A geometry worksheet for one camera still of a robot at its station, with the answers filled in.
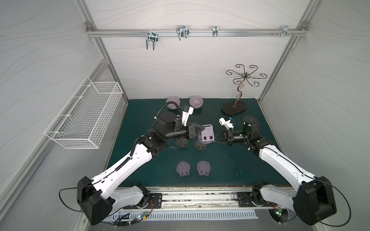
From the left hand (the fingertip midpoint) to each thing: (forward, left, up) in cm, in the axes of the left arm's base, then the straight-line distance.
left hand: (203, 127), depth 63 cm
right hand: (-1, -5, -10) cm, 11 cm away
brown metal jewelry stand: (+42, -28, -32) cm, 60 cm away
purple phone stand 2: (-7, +10, -33) cm, 35 cm away
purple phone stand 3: (-7, -2, -33) cm, 34 cm away
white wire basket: (+3, +59, -1) cm, 59 cm away
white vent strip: (-30, +33, -34) cm, 57 cm away
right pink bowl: (+45, +2, -30) cm, 54 cm away
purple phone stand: (-2, -2, -4) cm, 5 cm away
